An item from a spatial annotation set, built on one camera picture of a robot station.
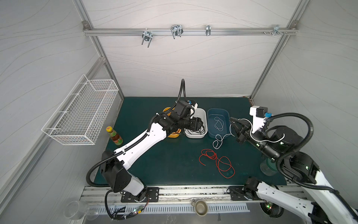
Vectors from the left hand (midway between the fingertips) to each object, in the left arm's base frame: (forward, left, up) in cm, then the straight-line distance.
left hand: (201, 121), depth 74 cm
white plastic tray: (+22, -4, -21) cm, 31 cm away
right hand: (-8, -11, +17) cm, 22 cm away
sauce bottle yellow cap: (-3, +52, -14) cm, 54 cm away
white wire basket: (-3, +61, +6) cm, 62 cm away
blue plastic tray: (+22, -21, -22) cm, 38 cm away
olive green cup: (-37, 0, -24) cm, 44 cm away
